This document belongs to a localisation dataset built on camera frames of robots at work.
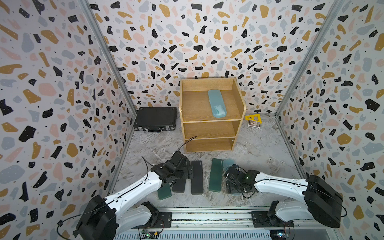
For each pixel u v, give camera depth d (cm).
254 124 113
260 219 74
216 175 90
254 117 119
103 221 39
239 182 65
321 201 42
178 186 83
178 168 65
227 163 94
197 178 91
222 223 73
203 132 88
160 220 73
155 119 123
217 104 80
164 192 82
